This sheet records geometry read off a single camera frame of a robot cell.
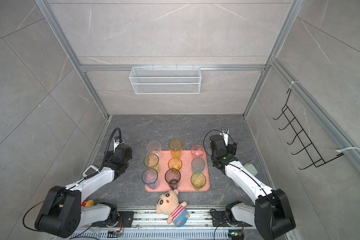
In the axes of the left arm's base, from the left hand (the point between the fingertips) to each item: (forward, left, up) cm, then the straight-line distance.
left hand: (116, 147), depth 87 cm
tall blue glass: (-17, -21, -3) cm, 27 cm away
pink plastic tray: (-13, -42, -10) cm, 46 cm away
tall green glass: (-8, -21, -3) cm, 23 cm away
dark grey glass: (-21, -34, +5) cm, 40 cm away
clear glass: (-2, -23, +1) cm, 23 cm away
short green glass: (-18, -48, -10) cm, 52 cm away
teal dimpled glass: (-9, -48, -9) cm, 50 cm away
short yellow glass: (-7, -35, -8) cm, 37 cm away
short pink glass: (0, -49, -7) cm, 50 cm away
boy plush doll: (-31, -31, -2) cm, 44 cm away
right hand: (0, -64, +6) cm, 64 cm away
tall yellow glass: (+3, -35, -6) cm, 36 cm away
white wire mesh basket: (+41, -30, +19) cm, 54 cm away
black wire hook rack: (-17, -95, +20) cm, 98 cm away
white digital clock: (-10, +16, -8) cm, 21 cm away
